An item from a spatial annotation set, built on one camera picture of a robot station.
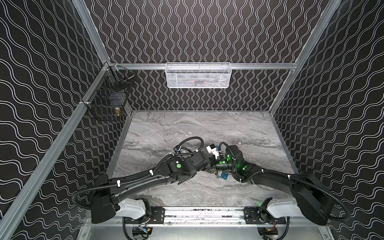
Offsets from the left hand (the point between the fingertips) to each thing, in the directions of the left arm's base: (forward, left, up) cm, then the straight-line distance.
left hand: (205, 164), depth 72 cm
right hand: (-1, +4, -1) cm, 4 cm away
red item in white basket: (+52, +5, +13) cm, 54 cm away
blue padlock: (+2, -11, -18) cm, 22 cm away
